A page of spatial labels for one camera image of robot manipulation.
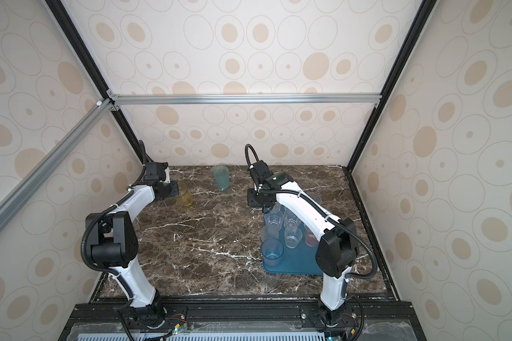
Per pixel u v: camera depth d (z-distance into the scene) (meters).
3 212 0.53
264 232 0.90
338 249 0.46
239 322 0.73
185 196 0.93
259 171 0.65
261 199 0.72
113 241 0.49
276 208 0.59
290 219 0.97
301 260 0.88
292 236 0.92
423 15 0.69
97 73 0.82
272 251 0.84
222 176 1.08
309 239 0.91
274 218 0.95
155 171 0.75
